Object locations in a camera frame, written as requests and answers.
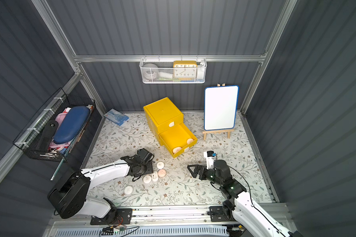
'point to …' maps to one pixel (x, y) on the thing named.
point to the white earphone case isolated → (128, 190)
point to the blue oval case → (72, 122)
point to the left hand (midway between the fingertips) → (149, 170)
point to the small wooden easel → (228, 131)
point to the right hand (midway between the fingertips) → (196, 166)
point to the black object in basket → (47, 136)
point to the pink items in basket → (57, 146)
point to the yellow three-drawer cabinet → (165, 120)
